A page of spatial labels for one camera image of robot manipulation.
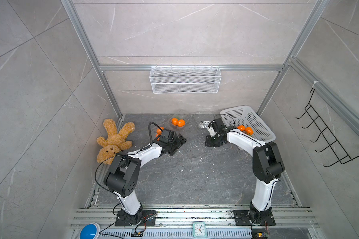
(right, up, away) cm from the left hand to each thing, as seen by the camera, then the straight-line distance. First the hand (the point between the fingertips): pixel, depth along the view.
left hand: (186, 141), depth 92 cm
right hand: (+15, -2, +4) cm, 16 cm away
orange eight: (+46, +6, +12) cm, 47 cm away
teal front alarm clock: (+6, -39, -23) cm, 46 cm away
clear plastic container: (+6, -7, +6) cm, 11 cm away
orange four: (-8, +13, +17) cm, 23 cm away
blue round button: (-45, -40, -23) cm, 65 cm away
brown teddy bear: (-45, -1, +3) cm, 45 cm away
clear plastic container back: (0, +16, +20) cm, 26 cm away
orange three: (-3, +12, +15) cm, 20 cm away
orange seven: (+40, +9, +12) cm, 42 cm away
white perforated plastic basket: (+49, +13, +22) cm, 55 cm away
